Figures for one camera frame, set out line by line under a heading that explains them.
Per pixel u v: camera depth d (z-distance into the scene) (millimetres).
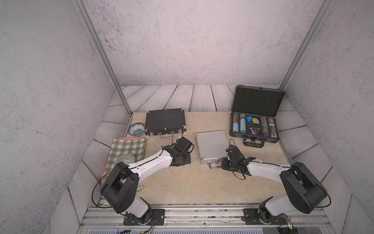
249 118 1111
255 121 1078
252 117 1111
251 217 717
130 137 1042
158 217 735
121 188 428
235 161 709
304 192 433
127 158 915
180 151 659
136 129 1082
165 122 1078
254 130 1038
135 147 995
